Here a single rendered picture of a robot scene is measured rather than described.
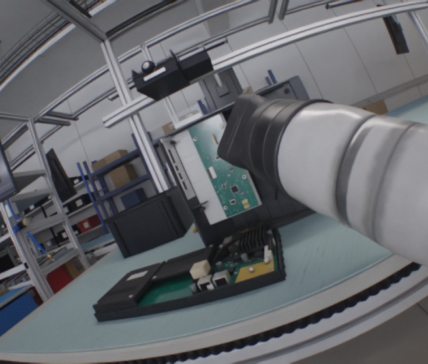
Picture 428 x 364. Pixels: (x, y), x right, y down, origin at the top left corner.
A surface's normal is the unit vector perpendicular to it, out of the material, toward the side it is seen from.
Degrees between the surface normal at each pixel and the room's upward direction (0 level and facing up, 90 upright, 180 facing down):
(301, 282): 0
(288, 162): 72
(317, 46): 90
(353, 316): 90
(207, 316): 0
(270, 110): 32
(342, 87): 90
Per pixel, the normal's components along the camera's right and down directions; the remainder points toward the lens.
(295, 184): -0.87, 0.44
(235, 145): -0.83, -0.22
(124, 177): -0.10, 0.11
